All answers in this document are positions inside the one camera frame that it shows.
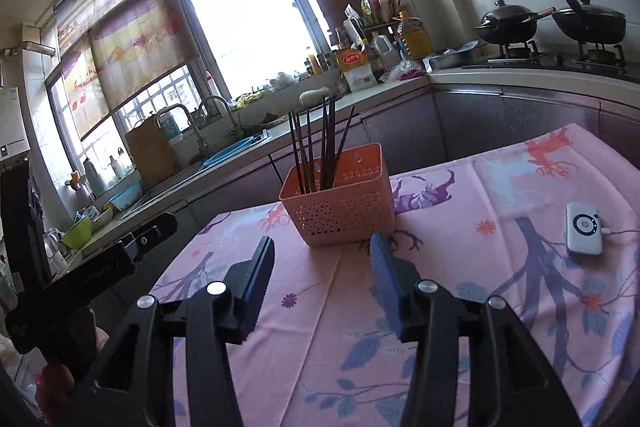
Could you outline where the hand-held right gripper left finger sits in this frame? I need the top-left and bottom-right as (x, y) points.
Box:
(65, 236), (277, 427)

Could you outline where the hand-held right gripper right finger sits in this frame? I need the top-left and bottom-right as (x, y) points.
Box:
(369, 232), (583, 427)

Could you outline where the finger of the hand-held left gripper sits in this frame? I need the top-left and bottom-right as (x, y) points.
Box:
(42, 213), (179, 304)

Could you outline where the orange plastic utensil basket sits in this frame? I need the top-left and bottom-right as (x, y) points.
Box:
(279, 143), (397, 248)

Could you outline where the bundle of dark chopsticks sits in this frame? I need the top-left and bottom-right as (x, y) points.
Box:
(287, 94), (357, 196)

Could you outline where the person's left hand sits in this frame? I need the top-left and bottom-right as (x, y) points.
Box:
(39, 359), (77, 417)

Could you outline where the green plastic bowl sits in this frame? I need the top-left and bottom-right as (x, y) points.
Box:
(61, 217), (94, 251)

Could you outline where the pink printed tablecloth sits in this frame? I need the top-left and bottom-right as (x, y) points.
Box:
(147, 123), (640, 427)

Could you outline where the blue plastic strainer basket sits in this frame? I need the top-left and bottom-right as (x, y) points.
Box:
(107, 193), (144, 213)

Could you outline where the white thermos flask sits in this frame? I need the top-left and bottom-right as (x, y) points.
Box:
(82, 157), (101, 198)

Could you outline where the steel kitchen sink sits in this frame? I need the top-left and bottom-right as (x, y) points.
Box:
(117, 129), (274, 212)

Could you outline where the wooden cutting board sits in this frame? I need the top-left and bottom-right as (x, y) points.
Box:
(125, 116), (179, 190)

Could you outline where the white water heater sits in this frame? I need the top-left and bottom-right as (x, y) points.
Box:
(0, 87), (31, 158)

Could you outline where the blue plastic basin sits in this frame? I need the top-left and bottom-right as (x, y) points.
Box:
(202, 137), (255, 168)

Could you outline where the teal dish soap bottle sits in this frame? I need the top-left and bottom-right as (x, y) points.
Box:
(162, 114), (184, 143)

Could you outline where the tall chrome faucet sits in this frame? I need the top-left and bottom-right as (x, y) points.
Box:
(156, 103), (207, 158)

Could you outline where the narrow printed roller blind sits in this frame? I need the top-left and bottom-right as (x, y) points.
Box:
(50, 42), (111, 140)

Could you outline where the curved chrome faucet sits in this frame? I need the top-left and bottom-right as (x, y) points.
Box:
(197, 95), (241, 134)

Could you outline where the white gourd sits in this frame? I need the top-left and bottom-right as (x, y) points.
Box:
(299, 88), (334, 106)

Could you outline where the white plastic bag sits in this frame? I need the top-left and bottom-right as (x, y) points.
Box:
(267, 72), (301, 90)

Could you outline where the white power bank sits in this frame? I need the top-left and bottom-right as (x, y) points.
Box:
(566, 202), (606, 259)

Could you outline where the large printed roller blind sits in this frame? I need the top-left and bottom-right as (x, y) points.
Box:
(90, 0), (187, 114)

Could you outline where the clear plastic bag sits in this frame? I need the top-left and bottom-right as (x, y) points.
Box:
(380, 59), (426, 82)

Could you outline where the yellow and white carton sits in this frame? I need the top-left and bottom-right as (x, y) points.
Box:
(336, 48), (379, 94)

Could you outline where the white plastic jug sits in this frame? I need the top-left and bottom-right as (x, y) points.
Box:
(370, 34), (401, 68)

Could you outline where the steel tray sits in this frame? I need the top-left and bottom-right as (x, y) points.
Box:
(425, 44), (489, 70)

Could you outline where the yellow cooking oil bottle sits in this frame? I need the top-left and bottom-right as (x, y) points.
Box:
(395, 11), (434, 60)

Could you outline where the kitchen window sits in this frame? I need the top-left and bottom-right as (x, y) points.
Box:
(47, 0), (372, 188)

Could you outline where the rack of food packets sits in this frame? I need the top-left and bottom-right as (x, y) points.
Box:
(345, 0), (416, 28)

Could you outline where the black gas stove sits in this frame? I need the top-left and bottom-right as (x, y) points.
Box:
(462, 39), (640, 82)

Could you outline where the black pot with lid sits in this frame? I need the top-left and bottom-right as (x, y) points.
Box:
(551, 0), (629, 44)

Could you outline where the black wok with wooden handle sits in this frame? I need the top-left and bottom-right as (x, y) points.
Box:
(472, 0), (557, 46)

